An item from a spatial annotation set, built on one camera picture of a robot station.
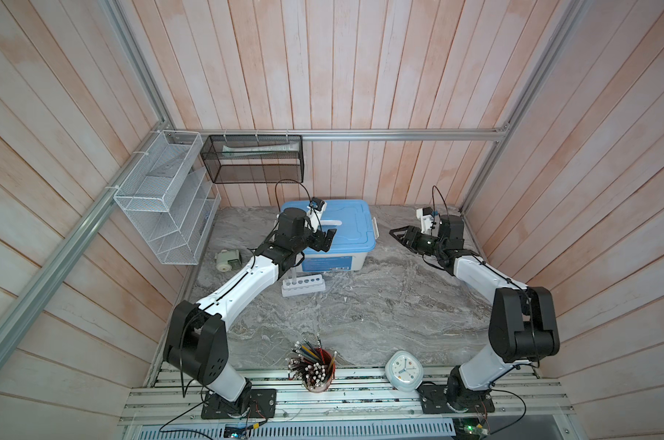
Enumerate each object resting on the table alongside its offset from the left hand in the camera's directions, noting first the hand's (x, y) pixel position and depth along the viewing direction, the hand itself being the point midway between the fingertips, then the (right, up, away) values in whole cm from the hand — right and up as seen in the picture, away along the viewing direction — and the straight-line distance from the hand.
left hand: (322, 228), depth 83 cm
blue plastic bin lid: (+10, +3, +11) cm, 15 cm away
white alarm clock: (+24, -41, -7) cm, 48 cm away
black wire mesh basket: (-27, +28, +22) cm, 45 cm away
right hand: (+23, -2, +6) cm, 24 cm away
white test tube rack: (-7, -20, +10) cm, 23 cm away
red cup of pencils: (-2, -34, -20) cm, 39 cm away
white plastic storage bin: (+5, -11, +10) cm, 16 cm away
